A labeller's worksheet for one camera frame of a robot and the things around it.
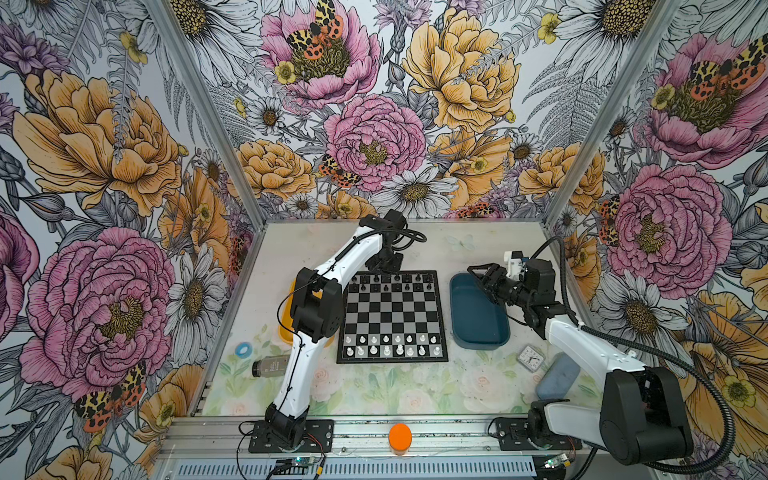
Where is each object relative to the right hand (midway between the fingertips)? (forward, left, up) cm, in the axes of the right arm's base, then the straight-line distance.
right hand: (470, 281), depth 84 cm
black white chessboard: (-2, +22, -15) cm, 26 cm away
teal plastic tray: (-4, -5, -17) cm, 18 cm away
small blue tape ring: (-11, +65, -16) cm, 68 cm away
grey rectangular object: (-17, +55, -12) cm, 59 cm away
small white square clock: (-16, -17, -15) cm, 28 cm away
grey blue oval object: (-22, -21, -13) cm, 33 cm away
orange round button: (-35, +21, -7) cm, 42 cm away
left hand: (+7, +24, -7) cm, 26 cm away
